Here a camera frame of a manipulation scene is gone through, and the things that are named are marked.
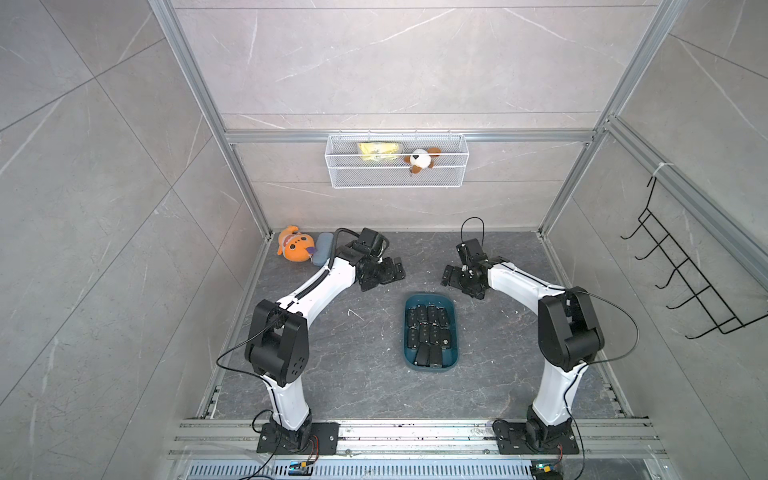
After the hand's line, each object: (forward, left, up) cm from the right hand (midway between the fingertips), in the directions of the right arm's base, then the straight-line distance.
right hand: (456, 283), depth 97 cm
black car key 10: (-22, +9, -5) cm, 24 cm away
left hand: (-3, +20, +10) cm, 22 cm away
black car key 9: (-22, +13, -4) cm, 26 cm away
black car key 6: (-16, +12, -4) cm, 20 cm away
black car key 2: (-9, +12, -5) cm, 16 cm away
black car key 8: (-17, +5, -4) cm, 18 cm away
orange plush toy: (+15, +56, +4) cm, 58 cm away
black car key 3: (-9, +8, -5) cm, 13 cm away
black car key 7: (-16, +8, -4) cm, 18 cm away
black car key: (-10, +15, -5) cm, 19 cm away
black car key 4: (-11, +5, -3) cm, 13 cm away
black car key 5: (-17, +15, -4) cm, 23 cm away
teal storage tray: (-23, +5, -4) cm, 24 cm away
